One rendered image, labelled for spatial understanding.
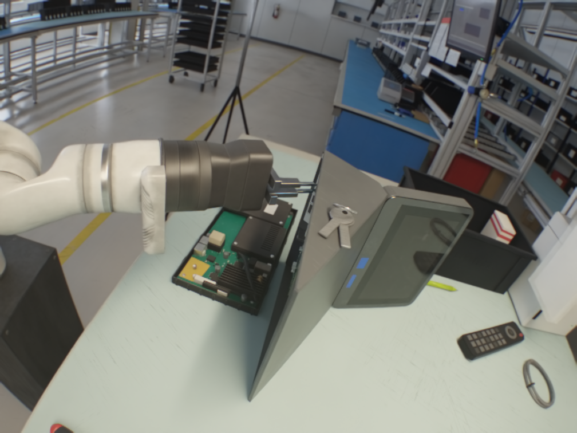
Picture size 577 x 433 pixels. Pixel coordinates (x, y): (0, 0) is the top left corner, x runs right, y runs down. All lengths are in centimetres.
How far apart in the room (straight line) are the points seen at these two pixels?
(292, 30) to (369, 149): 989
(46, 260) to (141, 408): 46
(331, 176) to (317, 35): 1120
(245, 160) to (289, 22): 1135
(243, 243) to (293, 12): 1126
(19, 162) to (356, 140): 178
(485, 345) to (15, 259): 92
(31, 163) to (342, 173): 34
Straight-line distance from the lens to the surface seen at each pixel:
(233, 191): 35
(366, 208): 33
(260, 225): 55
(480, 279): 72
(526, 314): 74
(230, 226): 56
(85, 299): 177
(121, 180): 31
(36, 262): 76
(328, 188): 33
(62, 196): 32
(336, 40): 1149
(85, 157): 32
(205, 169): 32
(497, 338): 63
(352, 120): 190
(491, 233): 79
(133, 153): 32
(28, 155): 36
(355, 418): 43
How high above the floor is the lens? 137
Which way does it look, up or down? 35 degrees down
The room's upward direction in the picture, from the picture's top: 17 degrees clockwise
